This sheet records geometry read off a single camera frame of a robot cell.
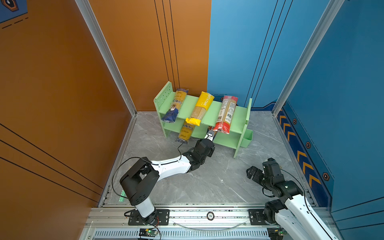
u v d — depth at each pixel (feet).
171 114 2.54
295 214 1.55
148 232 2.32
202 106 2.70
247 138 3.34
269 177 2.07
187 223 2.39
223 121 2.43
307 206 1.62
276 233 2.29
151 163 1.60
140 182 1.48
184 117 2.65
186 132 2.92
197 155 2.16
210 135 2.39
